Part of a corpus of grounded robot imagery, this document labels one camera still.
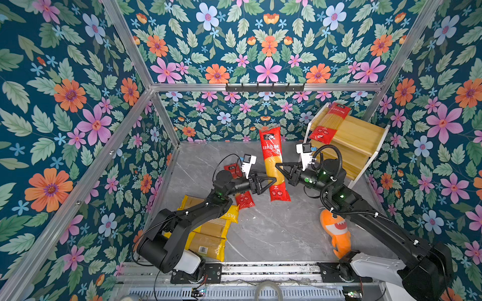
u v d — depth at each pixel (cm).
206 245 79
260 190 65
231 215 87
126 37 75
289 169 63
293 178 60
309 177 60
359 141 77
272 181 68
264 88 93
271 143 66
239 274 75
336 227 78
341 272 68
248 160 68
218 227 84
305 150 60
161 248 43
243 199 93
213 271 74
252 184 66
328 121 80
